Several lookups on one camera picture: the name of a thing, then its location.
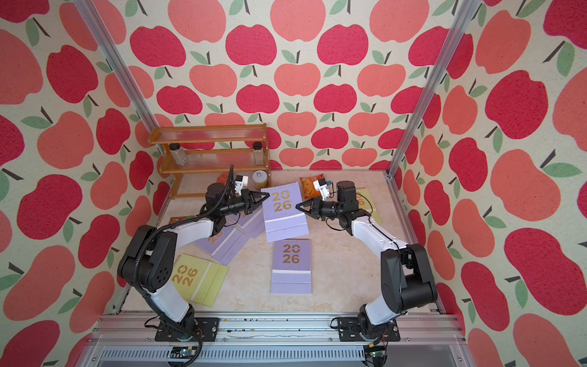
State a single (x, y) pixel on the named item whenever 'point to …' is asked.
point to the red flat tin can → (222, 178)
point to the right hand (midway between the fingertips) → (298, 212)
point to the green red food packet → (173, 220)
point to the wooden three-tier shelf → (211, 149)
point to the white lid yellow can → (260, 178)
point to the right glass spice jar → (258, 153)
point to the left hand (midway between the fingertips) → (270, 202)
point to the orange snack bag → (309, 189)
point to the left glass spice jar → (178, 153)
